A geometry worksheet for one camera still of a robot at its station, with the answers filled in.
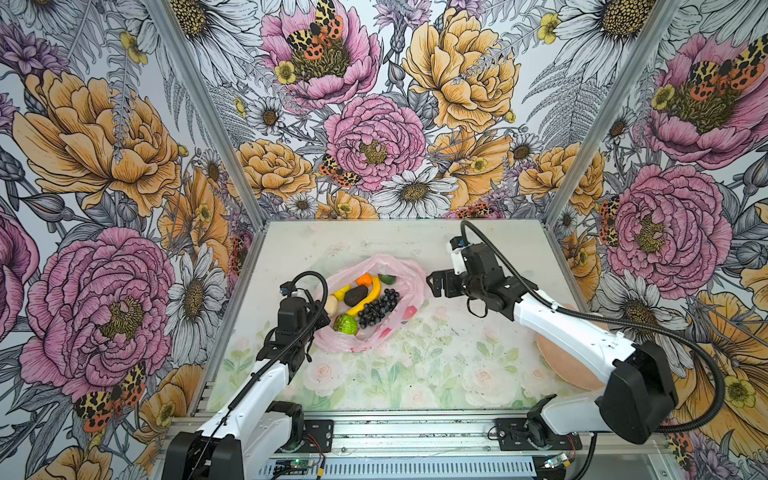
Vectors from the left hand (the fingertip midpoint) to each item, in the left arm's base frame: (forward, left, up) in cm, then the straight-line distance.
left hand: (322, 311), depth 87 cm
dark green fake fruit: (+14, -19, -4) cm, 24 cm away
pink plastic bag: (+9, -27, -1) cm, 28 cm away
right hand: (+3, -34, +8) cm, 35 cm away
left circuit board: (-35, +4, -9) cm, 36 cm away
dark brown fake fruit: (+7, -9, -3) cm, 12 cm away
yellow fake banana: (+12, -15, -6) cm, 21 cm away
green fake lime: (-3, -7, -2) cm, 8 cm away
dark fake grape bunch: (+2, -14, -4) cm, 15 cm away
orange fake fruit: (+13, -11, -3) cm, 17 cm away
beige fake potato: (+4, -2, -3) cm, 5 cm away
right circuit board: (-36, -59, -8) cm, 69 cm away
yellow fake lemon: (+8, -4, -3) cm, 9 cm away
